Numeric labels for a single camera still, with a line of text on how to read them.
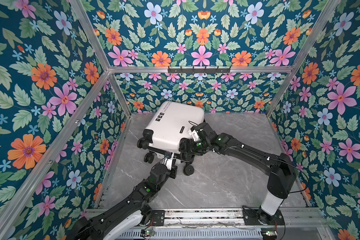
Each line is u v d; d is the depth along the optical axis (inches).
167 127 33.4
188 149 27.6
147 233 27.7
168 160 27.3
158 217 29.0
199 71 36.6
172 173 28.2
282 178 17.7
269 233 27.7
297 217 29.5
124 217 20.3
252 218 28.9
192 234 30.2
